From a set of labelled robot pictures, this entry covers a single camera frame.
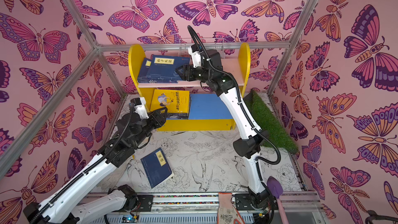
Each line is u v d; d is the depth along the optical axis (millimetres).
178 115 877
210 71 541
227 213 700
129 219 721
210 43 943
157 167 854
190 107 904
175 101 876
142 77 686
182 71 683
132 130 499
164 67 709
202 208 730
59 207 389
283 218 683
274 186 763
